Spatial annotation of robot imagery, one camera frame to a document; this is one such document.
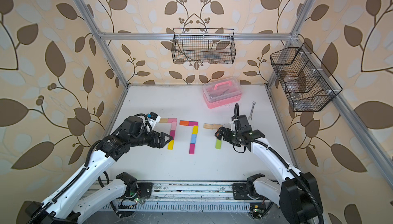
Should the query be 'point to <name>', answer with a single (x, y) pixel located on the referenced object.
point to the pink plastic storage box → (221, 92)
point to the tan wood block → (216, 126)
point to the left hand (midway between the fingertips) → (164, 134)
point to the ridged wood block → (207, 126)
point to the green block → (218, 144)
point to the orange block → (183, 122)
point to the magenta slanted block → (192, 149)
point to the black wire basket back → (203, 45)
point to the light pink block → (173, 126)
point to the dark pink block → (172, 133)
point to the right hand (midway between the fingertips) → (221, 137)
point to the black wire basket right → (308, 85)
